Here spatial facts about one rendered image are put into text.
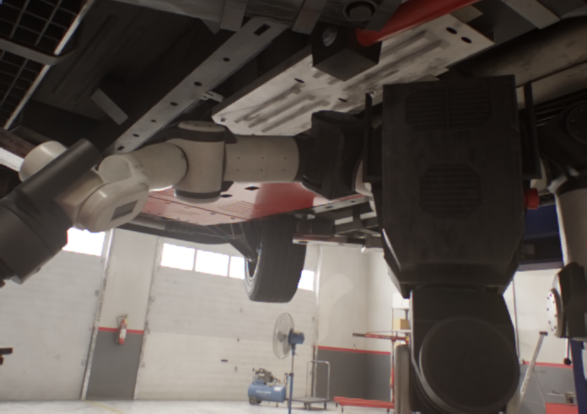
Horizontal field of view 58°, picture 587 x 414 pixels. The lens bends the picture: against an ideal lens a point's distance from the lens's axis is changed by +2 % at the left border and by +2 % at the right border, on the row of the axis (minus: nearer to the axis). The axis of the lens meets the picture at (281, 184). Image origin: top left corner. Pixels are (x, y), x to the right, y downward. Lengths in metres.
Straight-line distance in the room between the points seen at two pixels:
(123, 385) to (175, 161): 9.85
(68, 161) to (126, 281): 9.91
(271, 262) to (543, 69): 1.82
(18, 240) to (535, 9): 0.96
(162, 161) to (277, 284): 2.25
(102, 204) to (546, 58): 1.21
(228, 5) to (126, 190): 0.31
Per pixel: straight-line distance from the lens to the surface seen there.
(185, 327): 11.09
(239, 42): 1.21
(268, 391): 10.90
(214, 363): 11.45
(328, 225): 2.99
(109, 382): 10.50
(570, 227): 0.96
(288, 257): 2.92
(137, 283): 10.61
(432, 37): 1.13
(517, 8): 1.14
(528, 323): 11.51
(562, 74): 1.59
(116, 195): 0.66
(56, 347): 10.25
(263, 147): 0.93
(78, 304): 10.32
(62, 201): 0.66
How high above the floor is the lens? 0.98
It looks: 18 degrees up
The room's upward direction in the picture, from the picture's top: 4 degrees clockwise
